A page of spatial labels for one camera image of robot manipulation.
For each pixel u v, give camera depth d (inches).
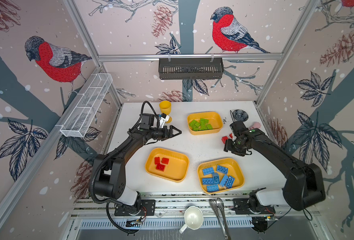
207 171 32.9
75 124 27.6
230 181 31.8
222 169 33.6
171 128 29.9
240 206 28.8
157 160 35.2
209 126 42.1
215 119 43.4
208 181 32.0
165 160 35.1
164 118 31.5
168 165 34.7
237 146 28.0
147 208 28.7
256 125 41.9
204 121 42.5
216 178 32.0
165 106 40.5
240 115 43.5
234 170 33.0
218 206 27.4
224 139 38.1
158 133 29.4
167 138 33.0
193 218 27.5
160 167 33.9
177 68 42.1
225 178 31.5
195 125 41.9
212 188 30.9
